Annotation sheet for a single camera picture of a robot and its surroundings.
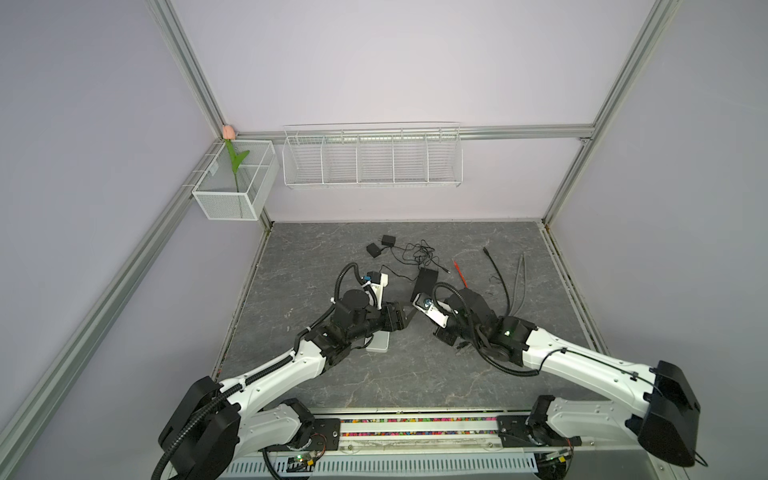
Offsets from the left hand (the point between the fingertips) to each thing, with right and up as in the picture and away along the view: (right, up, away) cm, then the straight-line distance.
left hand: (411, 311), depth 76 cm
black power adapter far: (-7, +19, +39) cm, 44 cm away
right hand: (+6, 0, +2) cm, 6 cm away
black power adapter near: (-12, +16, +34) cm, 40 cm away
